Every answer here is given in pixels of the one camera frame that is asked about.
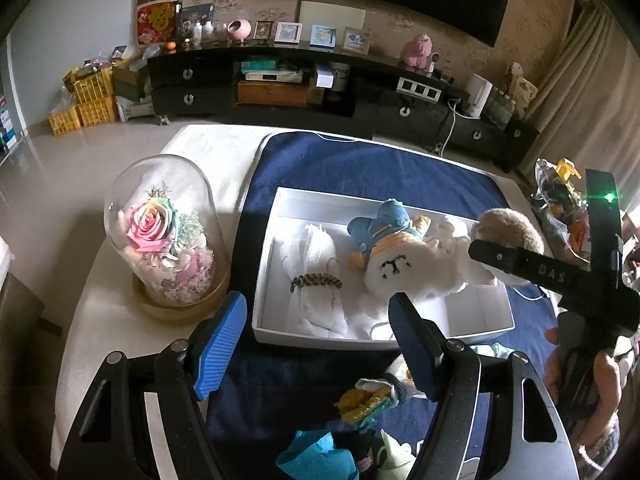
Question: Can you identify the beige curtain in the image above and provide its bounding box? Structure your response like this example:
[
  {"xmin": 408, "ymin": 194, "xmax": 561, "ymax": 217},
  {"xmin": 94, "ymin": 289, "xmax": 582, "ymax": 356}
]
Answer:
[{"xmin": 525, "ymin": 0, "xmax": 621, "ymax": 126}]

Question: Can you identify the black TV cabinet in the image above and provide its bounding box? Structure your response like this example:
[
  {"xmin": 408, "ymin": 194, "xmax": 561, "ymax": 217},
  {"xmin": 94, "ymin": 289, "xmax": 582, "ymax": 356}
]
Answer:
[{"xmin": 146, "ymin": 45, "xmax": 541, "ymax": 173}]

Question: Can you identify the stack of colourful boxes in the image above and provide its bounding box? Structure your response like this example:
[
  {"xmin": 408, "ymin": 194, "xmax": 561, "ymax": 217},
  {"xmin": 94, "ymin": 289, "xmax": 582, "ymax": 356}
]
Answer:
[{"xmin": 0, "ymin": 80, "xmax": 21, "ymax": 151}]

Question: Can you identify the white gauze cloth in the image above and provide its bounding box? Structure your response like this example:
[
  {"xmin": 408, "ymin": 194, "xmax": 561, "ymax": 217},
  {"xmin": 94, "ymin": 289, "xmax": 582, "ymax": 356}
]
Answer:
[{"xmin": 277, "ymin": 222, "xmax": 351, "ymax": 338}]

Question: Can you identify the blue picture frame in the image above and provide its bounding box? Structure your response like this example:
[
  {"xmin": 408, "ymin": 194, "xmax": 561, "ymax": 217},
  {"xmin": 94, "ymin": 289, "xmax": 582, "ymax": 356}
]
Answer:
[{"xmin": 310, "ymin": 24, "xmax": 337, "ymax": 48}]

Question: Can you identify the yellow plastic crate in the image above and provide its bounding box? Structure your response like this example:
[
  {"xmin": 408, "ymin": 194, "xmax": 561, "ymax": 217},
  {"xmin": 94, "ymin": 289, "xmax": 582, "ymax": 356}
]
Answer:
[
  {"xmin": 64, "ymin": 66, "xmax": 115, "ymax": 103},
  {"xmin": 75, "ymin": 96, "xmax": 118, "ymax": 127},
  {"xmin": 48, "ymin": 110, "xmax": 83, "ymax": 136}
]

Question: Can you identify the black spiral hair tie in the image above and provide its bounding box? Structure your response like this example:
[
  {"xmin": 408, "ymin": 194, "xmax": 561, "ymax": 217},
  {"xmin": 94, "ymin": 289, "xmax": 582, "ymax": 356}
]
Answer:
[{"xmin": 290, "ymin": 272, "xmax": 344, "ymax": 294}]

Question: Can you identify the yellow green small toy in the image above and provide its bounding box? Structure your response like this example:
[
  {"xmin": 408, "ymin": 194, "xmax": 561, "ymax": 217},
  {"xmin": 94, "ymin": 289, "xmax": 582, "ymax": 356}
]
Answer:
[{"xmin": 336, "ymin": 379, "xmax": 396, "ymax": 423}]

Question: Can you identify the pink plush toy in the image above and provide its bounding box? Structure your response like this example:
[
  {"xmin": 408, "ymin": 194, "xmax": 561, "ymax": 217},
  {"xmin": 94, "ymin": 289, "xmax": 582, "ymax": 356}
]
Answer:
[{"xmin": 401, "ymin": 34, "xmax": 437, "ymax": 68}]

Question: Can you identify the white socket panel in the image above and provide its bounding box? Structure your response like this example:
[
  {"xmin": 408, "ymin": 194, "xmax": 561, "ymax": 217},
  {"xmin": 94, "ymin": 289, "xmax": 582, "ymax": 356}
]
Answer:
[{"xmin": 397, "ymin": 77, "xmax": 441, "ymax": 100}]

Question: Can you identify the person's right hand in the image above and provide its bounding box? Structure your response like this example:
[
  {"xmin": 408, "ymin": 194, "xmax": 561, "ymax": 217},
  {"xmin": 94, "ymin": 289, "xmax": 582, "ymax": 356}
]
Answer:
[{"xmin": 545, "ymin": 346, "xmax": 624, "ymax": 454}]

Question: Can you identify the brown plush ball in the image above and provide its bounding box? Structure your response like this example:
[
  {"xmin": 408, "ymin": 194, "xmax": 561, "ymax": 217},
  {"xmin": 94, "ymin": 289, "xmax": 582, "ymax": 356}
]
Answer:
[{"xmin": 472, "ymin": 207, "xmax": 546, "ymax": 286}]

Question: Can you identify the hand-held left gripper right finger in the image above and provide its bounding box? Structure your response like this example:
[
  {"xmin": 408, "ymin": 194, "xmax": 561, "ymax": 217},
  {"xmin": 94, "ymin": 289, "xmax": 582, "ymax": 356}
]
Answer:
[{"xmin": 388, "ymin": 292, "xmax": 584, "ymax": 480}]

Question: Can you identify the large white plush toy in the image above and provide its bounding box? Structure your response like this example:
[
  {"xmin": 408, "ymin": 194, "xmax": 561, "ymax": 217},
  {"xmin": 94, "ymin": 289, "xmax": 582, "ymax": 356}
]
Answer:
[{"xmin": 425, "ymin": 212, "xmax": 501, "ymax": 296}]

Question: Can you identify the cream patterned bag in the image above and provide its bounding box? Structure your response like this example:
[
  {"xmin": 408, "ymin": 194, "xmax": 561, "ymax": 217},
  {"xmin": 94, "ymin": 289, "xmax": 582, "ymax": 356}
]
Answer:
[{"xmin": 505, "ymin": 62, "xmax": 538, "ymax": 111}]

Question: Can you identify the brown wooden box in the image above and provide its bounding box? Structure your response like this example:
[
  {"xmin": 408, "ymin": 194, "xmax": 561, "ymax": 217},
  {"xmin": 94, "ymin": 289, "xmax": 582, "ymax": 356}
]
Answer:
[{"xmin": 236, "ymin": 80, "xmax": 308, "ymax": 107}]

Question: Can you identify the white cat plush blue hat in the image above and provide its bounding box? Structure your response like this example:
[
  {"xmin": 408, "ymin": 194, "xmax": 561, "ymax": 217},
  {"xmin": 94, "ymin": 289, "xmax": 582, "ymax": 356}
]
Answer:
[{"xmin": 347, "ymin": 200, "xmax": 436, "ymax": 309}]

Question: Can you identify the white cardboard box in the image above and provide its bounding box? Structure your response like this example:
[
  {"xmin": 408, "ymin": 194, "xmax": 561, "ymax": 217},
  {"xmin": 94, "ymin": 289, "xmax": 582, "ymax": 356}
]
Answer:
[{"xmin": 251, "ymin": 186, "xmax": 516, "ymax": 356}]

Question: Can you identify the wooden picture frame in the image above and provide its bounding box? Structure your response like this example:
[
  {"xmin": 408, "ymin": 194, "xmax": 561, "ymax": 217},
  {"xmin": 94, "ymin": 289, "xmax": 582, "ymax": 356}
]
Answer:
[{"xmin": 342, "ymin": 26, "xmax": 371, "ymax": 54}]

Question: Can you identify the red gold festive poster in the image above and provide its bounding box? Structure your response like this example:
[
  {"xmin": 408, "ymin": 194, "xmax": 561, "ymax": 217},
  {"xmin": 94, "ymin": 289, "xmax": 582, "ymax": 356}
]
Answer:
[{"xmin": 136, "ymin": 0, "xmax": 183, "ymax": 51}]

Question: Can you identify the light blue knit cloth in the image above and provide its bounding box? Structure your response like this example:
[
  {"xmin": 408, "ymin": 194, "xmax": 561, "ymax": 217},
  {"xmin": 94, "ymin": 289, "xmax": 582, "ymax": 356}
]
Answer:
[{"xmin": 470, "ymin": 342, "xmax": 513, "ymax": 361}]

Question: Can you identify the teal flat box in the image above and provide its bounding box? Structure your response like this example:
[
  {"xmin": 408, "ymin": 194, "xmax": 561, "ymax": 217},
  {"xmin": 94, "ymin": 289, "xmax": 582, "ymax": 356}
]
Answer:
[{"xmin": 240, "ymin": 60, "xmax": 304, "ymax": 82}]

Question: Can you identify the blue gift box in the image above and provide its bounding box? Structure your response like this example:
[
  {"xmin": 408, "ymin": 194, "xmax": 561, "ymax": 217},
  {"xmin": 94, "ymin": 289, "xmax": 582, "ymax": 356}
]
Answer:
[{"xmin": 180, "ymin": 4, "xmax": 217, "ymax": 43}]

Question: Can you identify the white bead bracelet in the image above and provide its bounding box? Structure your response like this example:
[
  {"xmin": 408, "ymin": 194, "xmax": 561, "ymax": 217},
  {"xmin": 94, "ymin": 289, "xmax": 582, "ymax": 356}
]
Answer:
[{"xmin": 577, "ymin": 444, "xmax": 607, "ymax": 472}]

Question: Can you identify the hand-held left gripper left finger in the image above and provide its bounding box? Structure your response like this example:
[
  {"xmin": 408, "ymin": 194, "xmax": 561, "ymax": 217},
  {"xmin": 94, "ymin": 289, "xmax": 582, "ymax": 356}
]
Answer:
[{"xmin": 55, "ymin": 290, "xmax": 249, "ymax": 480}]

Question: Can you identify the row of glass jars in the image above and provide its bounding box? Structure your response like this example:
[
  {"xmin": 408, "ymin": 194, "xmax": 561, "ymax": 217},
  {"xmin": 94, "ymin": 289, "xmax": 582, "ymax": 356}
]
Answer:
[{"xmin": 487, "ymin": 85, "xmax": 516, "ymax": 126}]

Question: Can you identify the glass dome with rose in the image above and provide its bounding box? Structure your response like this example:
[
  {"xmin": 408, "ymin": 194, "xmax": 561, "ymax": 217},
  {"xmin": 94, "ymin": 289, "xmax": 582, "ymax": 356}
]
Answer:
[{"xmin": 103, "ymin": 155, "xmax": 232, "ymax": 322}]

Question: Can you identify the white tall appliance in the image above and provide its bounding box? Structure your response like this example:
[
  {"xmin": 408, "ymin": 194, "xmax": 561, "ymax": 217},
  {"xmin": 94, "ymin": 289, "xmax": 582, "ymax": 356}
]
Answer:
[{"xmin": 467, "ymin": 74, "xmax": 488, "ymax": 118}]

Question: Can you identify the navy blue printed mat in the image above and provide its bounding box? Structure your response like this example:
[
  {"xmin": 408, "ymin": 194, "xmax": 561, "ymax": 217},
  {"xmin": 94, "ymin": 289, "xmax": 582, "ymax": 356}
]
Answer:
[{"xmin": 205, "ymin": 130, "xmax": 561, "ymax": 480}]

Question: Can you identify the white canvas board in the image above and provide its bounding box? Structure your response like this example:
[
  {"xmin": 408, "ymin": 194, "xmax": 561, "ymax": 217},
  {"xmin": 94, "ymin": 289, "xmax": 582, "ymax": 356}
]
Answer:
[{"xmin": 298, "ymin": 0, "xmax": 366, "ymax": 46}]

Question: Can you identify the teal cloth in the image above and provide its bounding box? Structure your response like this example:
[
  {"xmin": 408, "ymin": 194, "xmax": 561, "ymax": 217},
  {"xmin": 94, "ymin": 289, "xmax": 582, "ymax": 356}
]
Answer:
[{"xmin": 276, "ymin": 430, "xmax": 361, "ymax": 480}]

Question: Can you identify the pink picture frame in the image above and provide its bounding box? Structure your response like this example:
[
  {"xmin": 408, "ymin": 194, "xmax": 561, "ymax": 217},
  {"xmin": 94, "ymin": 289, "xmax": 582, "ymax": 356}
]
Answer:
[{"xmin": 274, "ymin": 22, "xmax": 303, "ymax": 44}]

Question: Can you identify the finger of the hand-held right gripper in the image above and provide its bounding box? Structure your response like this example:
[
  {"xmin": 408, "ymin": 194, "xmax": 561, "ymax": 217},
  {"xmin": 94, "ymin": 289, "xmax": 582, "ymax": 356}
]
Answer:
[{"xmin": 468, "ymin": 239, "xmax": 572, "ymax": 294}]

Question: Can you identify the white power cable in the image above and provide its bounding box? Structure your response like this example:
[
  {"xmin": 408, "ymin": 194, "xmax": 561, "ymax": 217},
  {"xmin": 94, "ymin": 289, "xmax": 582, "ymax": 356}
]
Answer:
[{"xmin": 432, "ymin": 100, "xmax": 471, "ymax": 153}]

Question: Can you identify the black cloth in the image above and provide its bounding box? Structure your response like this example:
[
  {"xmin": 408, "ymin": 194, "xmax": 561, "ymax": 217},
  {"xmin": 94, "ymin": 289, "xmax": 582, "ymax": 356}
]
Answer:
[{"xmin": 327, "ymin": 427, "xmax": 376, "ymax": 466}]

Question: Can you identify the clear plastic bag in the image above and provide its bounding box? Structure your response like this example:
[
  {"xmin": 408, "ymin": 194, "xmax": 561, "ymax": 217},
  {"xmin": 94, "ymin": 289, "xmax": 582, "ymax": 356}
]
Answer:
[{"xmin": 532, "ymin": 157, "xmax": 626, "ymax": 261}]

